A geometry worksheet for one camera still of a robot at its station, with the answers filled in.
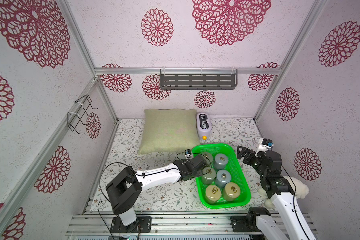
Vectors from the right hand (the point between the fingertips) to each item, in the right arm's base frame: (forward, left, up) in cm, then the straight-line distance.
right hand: (244, 147), depth 76 cm
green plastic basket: (-8, +1, -15) cm, 17 cm away
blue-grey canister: (-10, +10, -14) cm, 20 cm away
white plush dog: (-19, -20, -3) cm, 28 cm away
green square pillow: (+19, +44, -9) cm, 49 cm away
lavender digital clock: (+27, +18, -12) cm, 34 cm away
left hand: (-6, +23, -14) cm, 28 cm away
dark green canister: (+3, +16, -13) cm, 21 cm away
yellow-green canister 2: (-18, +7, -14) cm, 23 cm away
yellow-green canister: (-19, +16, -13) cm, 29 cm away
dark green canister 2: (-10, +17, -13) cm, 24 cm away
